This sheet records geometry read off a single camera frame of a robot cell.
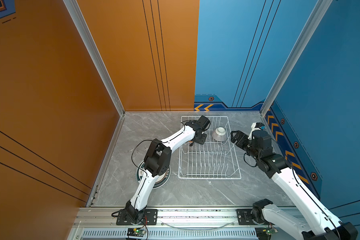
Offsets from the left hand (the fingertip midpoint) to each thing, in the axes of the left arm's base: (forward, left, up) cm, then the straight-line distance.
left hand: (200, 138), depth 97 cm
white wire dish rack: (-14, -9, -1) cm, 16 cm away
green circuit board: (-50, +33, -8) cm, 61 cm away
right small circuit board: (-50, -28, -7) cm, 58 cm away
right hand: (-10, -15, +18) cm, 26 cm away
